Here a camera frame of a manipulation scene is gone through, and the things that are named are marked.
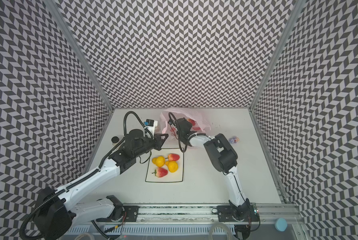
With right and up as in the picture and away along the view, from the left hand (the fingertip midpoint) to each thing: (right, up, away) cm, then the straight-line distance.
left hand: (168, 136), depth 75 cm
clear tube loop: (+26, -39, -9) cm, 48 cm away
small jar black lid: (-34, -3, +14) cm, 37 cm away
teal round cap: (+54, -41, -5) cm, 68 cm away
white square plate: (+4, -23, +8) cm, 25 cm away
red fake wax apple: (+1, -14, +13) cm, 19 cm away
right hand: (+9, +5, +27) cm, 29 cm away
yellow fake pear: (+2, -17, +7) cm, 19 cm away
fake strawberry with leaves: (-6, -21, +7) cm, 23 cm away
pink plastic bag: (-1, +10, +11) cm, 15 cm away
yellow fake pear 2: (-7, -15, +9) cm, 19 cm away
